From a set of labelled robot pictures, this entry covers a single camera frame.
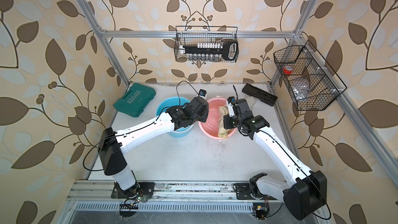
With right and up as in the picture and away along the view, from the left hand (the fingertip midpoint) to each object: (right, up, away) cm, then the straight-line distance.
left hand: (202, 107), depth 80 cm
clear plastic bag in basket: (+45, +7, -9) cm, 47 cm away
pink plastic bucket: (+5, -13, +15) cm, 20 cm away
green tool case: (-46, +4, +25) cm, 52 cm away
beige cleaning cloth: (+11, -2, +1) cm, 11 cm away
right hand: (+12, -6, 0) cm, 14 cm away
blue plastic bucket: (-22, +1, +6) cm, 23 cm away
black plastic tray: (+42, +8, +33) cm, 54 cm away
